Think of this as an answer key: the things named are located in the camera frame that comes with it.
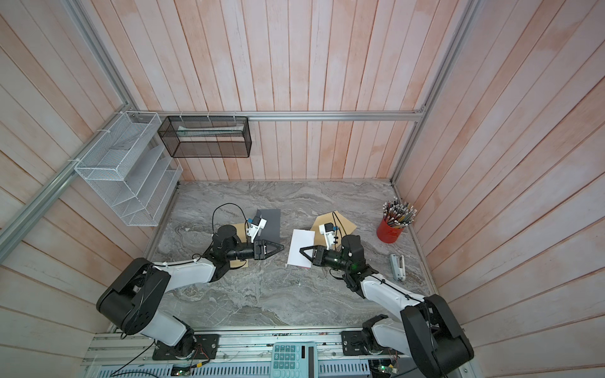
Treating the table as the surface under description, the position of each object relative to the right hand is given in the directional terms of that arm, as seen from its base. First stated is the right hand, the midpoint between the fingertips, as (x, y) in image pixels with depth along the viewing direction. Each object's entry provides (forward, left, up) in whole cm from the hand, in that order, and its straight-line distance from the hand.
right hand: (302, 250), depth 80 cm
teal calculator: (-31, +2, -12) cm, 33 cm away
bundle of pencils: (+14, -36, +3) cm, 39 cm away
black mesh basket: (+43, +40, +17) cm, 62 cm away
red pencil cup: (+12, -35, -8) cm, 37 cm away
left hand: (-1, +7, +1) cm, 7 cm away
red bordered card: (+4, 0, +1) cm, 4 cm away
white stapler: (0, -37, -12) cm, 39 cm away
